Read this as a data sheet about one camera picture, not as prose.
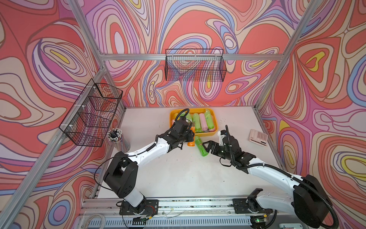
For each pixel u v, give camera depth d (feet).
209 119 3.33
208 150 2.43
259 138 3.23
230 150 2.05
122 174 1.42
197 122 3.24
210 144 2.41
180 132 2.15
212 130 3.31
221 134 2.52
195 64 3.15
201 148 2.63
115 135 2.75
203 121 3.31
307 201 1.34
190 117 3.34
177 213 2.40
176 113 3.44
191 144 2.68
